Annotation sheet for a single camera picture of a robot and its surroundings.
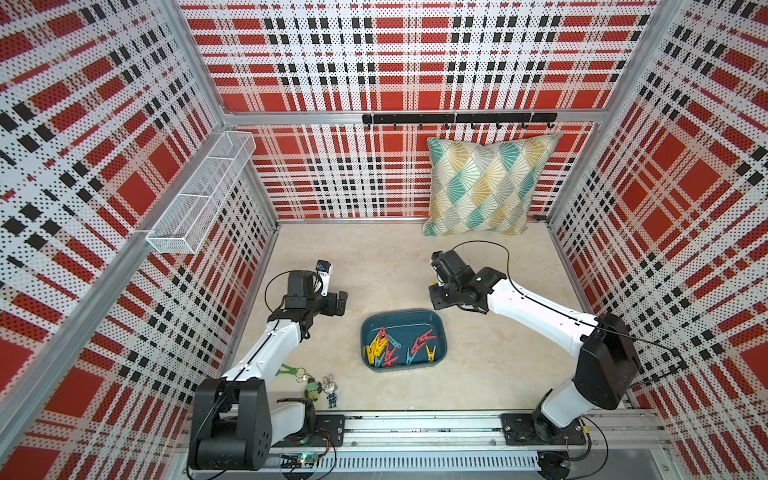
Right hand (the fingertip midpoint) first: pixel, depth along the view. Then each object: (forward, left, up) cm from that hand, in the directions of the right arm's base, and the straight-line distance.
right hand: (442, 293), depth 84 cm
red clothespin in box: (-15, +15, -12) cm, 24 cm away
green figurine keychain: (-23, +36, -10) cm, 44 cm away
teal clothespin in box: (-15, +10, -12) cm, 21 cm away
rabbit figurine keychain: (-23, +31, -10) cm, 40 cm away
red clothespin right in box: (-9, +6, -12) cm, 17 cm away
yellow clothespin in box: (-12, +20, -11) cm, 26 cm away
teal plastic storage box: (-5, +11, -13) cm, 17 cm away
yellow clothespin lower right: (-13, +4, -12) cm, 18 cm away
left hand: (+3, +32, -4) cm, 33 cm away
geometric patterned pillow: (+31, -13, +13) cm, 36 cm away
